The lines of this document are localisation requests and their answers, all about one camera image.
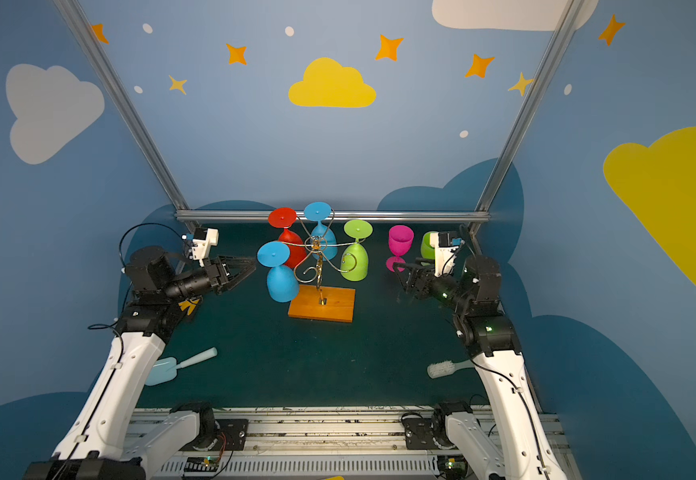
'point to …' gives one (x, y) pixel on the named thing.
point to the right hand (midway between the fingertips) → (409, 260)
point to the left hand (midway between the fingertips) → (255, 262)
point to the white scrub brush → (445, 368)
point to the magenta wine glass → (401, 240)
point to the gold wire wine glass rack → (309, 269)
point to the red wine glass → (284, 218)
